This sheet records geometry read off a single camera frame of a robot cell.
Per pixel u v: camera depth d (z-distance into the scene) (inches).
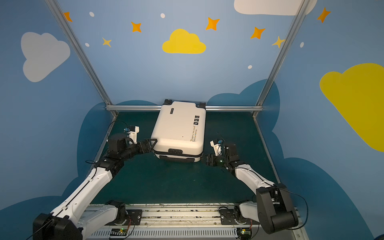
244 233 28.9
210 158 30.6
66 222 15.8
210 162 30.3
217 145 31.5
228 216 29.4
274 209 16.5
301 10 27.7
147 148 27.7
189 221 29.2
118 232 28.7
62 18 28.4
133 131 28.0
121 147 23.9
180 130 33.1
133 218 29.0
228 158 27.1
